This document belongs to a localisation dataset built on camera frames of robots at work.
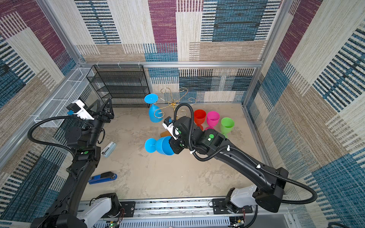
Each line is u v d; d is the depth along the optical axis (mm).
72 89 831
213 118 959
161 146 595
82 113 551
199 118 948
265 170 393
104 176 826
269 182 388
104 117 586
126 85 1091
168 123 567
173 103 777
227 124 918
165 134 1010
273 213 583
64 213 388
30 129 442
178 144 568
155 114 830
